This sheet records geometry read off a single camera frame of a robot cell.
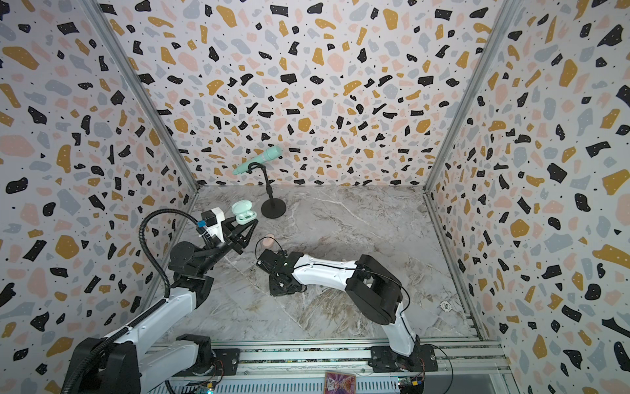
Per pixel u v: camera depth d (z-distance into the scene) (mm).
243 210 706
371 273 494
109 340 415
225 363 731
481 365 760
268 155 876
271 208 1125
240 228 665
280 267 671
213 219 608
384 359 744
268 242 1008
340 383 696
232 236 659
